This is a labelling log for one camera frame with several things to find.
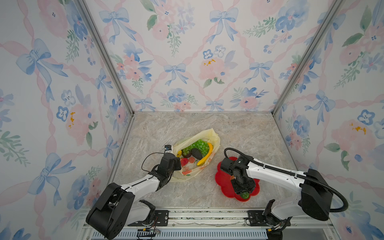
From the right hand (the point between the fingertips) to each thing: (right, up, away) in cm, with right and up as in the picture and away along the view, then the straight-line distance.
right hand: (242, 191), depth 77 cm
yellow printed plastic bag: (-15, +28, +20) cm, 37 cm away
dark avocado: (-23, +17, +16) cm, 33 cm away
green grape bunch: (-21, +22, +18) cm, 36 cm away
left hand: (-34, +15, +13) cm, 39 cm away
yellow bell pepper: (-34, +17, +16) cm, 41 cm away
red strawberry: (-31, +13, +13) cm, 36 cm away
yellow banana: (-17, +16, +16) cm, 28 cm away
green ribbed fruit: (0, 0, -4) cm, 4 cm away
